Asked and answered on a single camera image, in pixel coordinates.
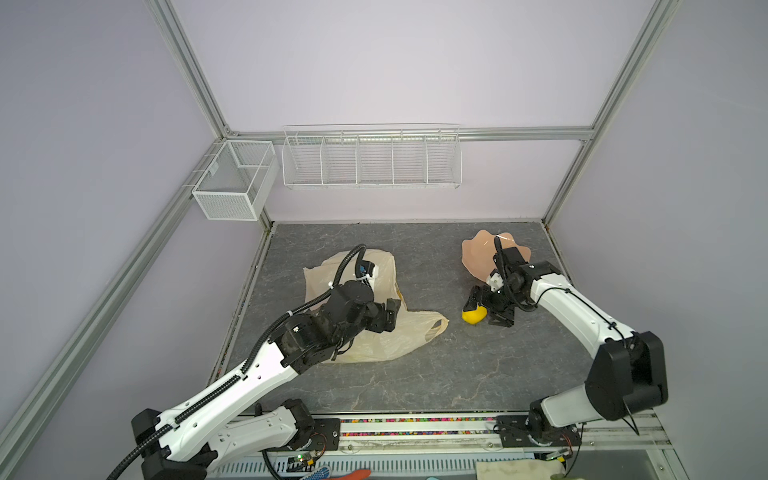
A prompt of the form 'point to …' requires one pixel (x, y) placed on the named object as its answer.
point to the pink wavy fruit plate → (477, 252)
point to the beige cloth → (520, 469)
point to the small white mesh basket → (235, 184)
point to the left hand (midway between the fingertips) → (383, 304)
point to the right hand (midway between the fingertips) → (477, 316)
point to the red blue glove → (323, 473)
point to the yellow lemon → (475, 317)
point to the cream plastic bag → (413, 328)
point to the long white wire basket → (372, 155)
